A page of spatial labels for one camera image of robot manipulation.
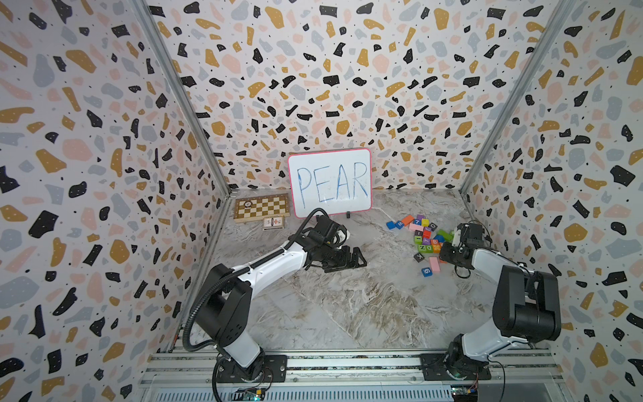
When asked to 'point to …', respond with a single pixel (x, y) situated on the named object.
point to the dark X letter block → (419, 257)
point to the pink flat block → (434, 264)
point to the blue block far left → (391, 224)
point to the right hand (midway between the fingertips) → (448, 251)
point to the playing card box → (278, 224)
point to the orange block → (408, 219)
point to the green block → (447, 236)
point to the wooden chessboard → (256, 208)
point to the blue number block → (426, 272)
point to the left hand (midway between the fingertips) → (360, 265)
